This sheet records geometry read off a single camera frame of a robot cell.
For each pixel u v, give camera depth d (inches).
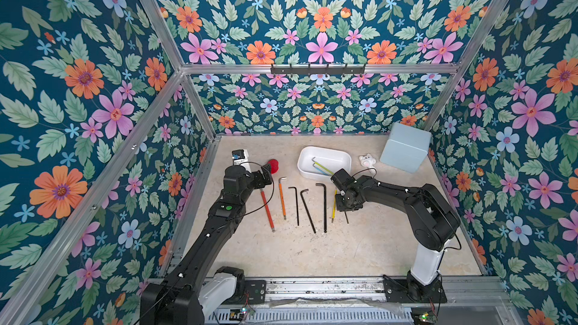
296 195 38.4
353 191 27.3
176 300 15.1
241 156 26.8
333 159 43.2
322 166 42.3
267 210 36.6
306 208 36.7
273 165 42.1
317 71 36.8
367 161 41.1
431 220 19.4
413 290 25.5
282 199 37.7
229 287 24.9
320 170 41.4
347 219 35.7
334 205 33.8
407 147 37.6
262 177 28.8
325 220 35.6
